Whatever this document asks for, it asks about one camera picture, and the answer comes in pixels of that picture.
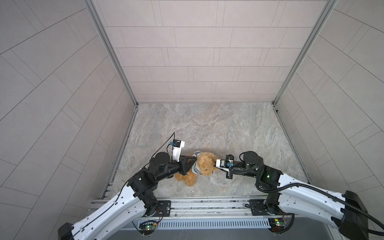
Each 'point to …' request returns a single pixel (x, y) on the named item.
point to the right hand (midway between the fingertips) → (212, 165)
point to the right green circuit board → (277, 225)
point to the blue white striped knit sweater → (194, 168)
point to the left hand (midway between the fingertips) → (199, 160)
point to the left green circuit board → (147, 227)
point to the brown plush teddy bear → (207, 166)
